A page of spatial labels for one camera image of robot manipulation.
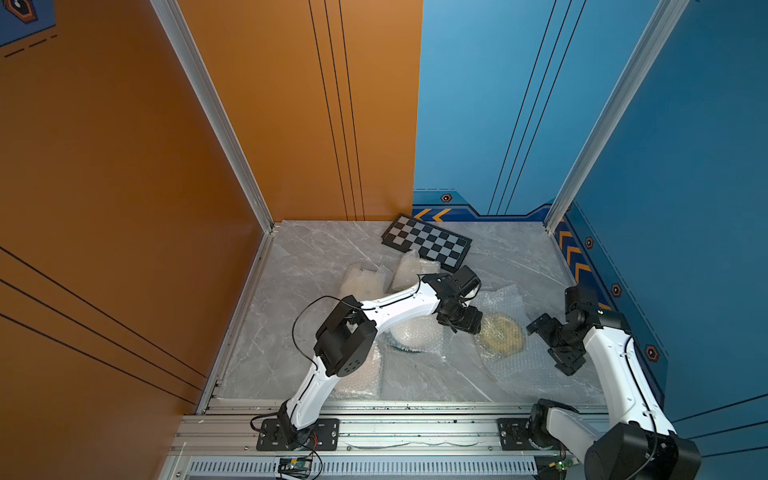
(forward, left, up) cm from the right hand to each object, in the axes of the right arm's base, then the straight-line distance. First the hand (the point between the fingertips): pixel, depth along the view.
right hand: (539, 342), depth 79 cm
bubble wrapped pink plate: (-10, +47, -6) cm, 48 cm away
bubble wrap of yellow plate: (-1, +3, -10) cm, 11 cm away
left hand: (+6, +16, -2) cm, 17 cm away
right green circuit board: (-26, 0, -10) cm, 28 cm away
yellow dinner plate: (+5, +7, -8) cm, 12 cm away
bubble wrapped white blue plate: (+4, +31, -6) cm, 32 cm away
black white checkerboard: (+38, +20, -5) cm, 44 cm away
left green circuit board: (-27, +62, -11) cm, 68 cm away
